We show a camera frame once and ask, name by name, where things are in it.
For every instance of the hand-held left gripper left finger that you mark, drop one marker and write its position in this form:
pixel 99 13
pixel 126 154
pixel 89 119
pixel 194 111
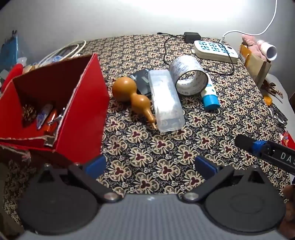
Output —
pixel 95 165

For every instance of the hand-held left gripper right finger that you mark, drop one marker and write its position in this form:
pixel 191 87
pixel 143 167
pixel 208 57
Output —
pixel 206 165

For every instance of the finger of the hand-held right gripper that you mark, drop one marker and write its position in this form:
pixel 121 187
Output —
pixel 244 140

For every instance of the white tube blue cap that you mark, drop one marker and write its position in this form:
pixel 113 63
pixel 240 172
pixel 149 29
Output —
pixel 210 99

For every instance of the red cardboard box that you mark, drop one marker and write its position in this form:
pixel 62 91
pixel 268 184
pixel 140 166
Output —
pixel 76 97

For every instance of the clear plastic case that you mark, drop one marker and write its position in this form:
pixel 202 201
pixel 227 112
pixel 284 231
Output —
pixel 166 103

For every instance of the brown gourd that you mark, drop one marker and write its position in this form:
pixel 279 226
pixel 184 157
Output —
pixel 124 88

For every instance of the small black box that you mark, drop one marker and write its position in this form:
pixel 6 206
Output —
pixel 141 80

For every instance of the printed tape roll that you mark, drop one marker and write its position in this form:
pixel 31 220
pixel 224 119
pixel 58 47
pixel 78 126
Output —
pixel 182 64

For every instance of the person's right hand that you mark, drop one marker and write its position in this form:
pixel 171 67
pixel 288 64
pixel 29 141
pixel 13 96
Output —
pixel 289 196

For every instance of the red printed packet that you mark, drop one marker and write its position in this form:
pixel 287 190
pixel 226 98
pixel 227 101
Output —
pixel 287 138

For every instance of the dark metal clutter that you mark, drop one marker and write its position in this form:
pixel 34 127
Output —
pixel 278 115

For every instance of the small orange object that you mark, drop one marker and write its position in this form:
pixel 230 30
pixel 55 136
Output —
pixel 267 99

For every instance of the floral patterned tablecloth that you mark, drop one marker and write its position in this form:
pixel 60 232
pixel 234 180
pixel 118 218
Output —
pixel 161 150

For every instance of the brown patterned ornament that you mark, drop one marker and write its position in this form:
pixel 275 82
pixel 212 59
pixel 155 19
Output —
pixel 273 87

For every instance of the orange tool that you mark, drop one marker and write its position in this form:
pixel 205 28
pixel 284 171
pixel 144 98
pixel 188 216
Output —
pixel 51 121

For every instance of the silver metal tool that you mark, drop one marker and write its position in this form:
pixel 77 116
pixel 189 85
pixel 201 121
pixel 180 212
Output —
pixel 60 114

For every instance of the blue printed item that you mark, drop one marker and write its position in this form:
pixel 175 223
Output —
pixel 43 115

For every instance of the brown paper bag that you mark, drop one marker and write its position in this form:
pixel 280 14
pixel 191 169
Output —
pixel 258 67

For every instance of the pinecone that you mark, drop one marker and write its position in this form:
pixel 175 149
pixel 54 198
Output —
pixel 28 113

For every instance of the white plastic cup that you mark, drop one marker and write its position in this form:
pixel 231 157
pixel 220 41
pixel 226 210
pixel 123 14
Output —
pixel 270 52

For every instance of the white power strip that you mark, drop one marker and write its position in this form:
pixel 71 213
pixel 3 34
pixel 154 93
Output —
pixel 207 53

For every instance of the pink plush toy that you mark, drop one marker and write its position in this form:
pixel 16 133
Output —
pixel 250 42

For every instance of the blue white packet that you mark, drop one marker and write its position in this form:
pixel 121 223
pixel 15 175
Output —
pixel 55 58

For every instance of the black power adapter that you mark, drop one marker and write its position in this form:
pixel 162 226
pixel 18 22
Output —
pixel 192 37

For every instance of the tan paper pack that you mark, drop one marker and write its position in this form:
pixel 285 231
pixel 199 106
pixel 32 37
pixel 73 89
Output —
pixel 28 68

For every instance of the red glasses case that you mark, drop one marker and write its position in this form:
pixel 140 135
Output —
pixel 13 71

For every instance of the blue plastic bag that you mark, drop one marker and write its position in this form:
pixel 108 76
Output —
pixel 10 50

